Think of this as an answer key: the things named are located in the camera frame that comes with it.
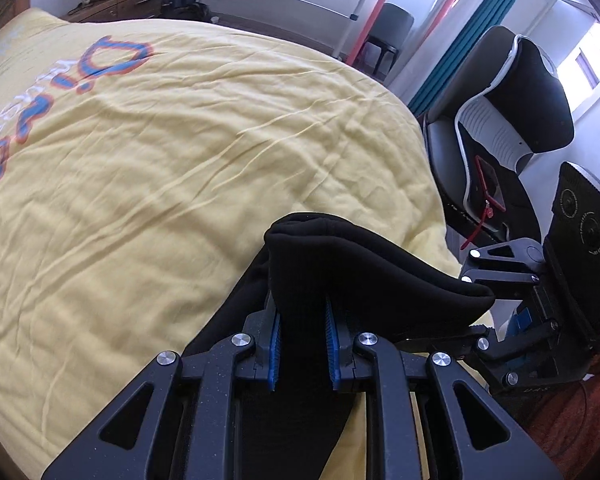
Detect black pants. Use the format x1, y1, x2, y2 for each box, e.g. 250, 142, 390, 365
184, 212, 494, 479

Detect red phone on chair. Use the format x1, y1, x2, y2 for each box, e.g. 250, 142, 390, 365
475, 155, 506, 212

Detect black white gaming chair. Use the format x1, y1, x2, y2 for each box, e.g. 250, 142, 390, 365
422, 26, 574, 246

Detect yellow printed bed cover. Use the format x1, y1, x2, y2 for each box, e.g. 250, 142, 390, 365
0, 9, 460, 479

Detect dark stool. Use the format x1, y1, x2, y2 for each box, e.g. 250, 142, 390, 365
363, 3, 415, 77

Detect teal curtain right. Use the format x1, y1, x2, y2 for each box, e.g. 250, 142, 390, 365
407, 0, 516, 116

